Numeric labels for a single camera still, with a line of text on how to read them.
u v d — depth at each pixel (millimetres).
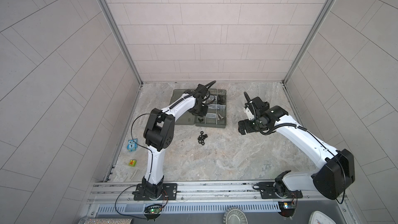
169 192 707
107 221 609
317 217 631
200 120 939
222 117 955
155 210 640
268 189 717
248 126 694
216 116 933
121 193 704
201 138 884
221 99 1049
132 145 832
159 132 516
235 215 654
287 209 681
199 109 807
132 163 774
